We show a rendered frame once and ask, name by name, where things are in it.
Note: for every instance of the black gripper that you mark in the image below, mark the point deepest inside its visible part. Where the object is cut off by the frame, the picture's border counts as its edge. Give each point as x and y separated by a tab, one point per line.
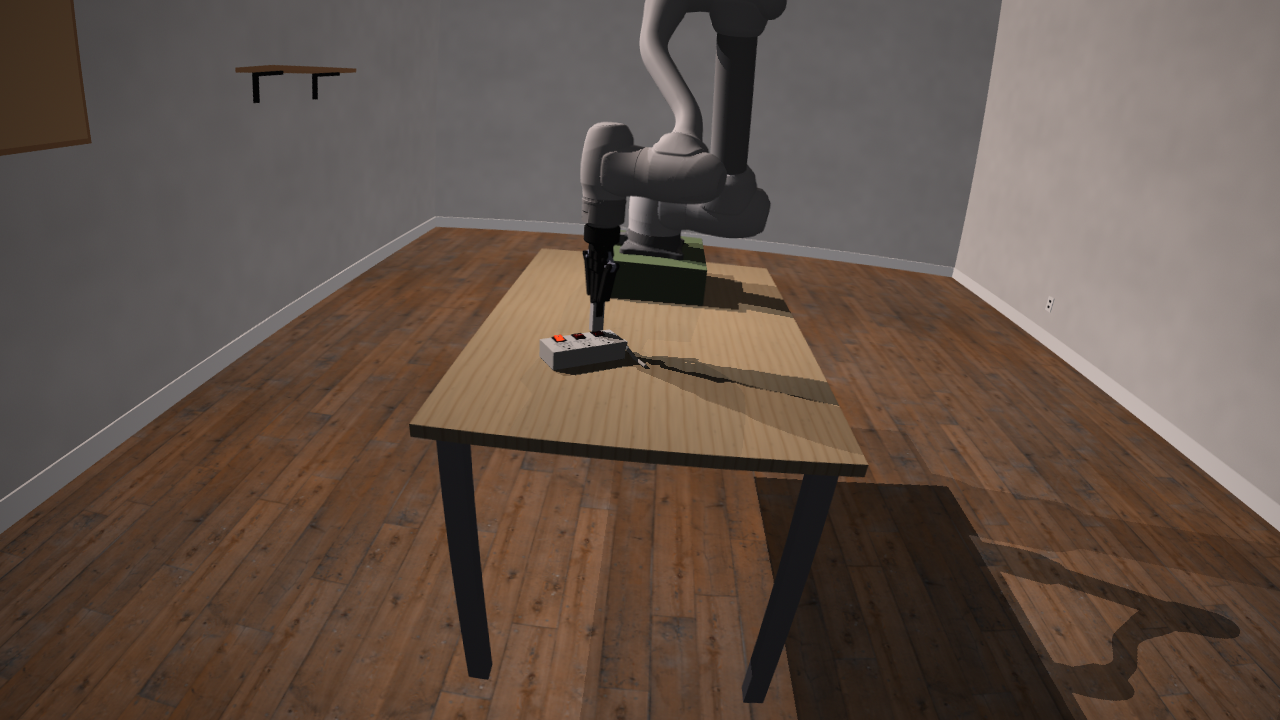
594	259

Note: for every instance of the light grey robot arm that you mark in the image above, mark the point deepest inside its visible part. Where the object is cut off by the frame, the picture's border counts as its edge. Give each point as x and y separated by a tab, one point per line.
677	173

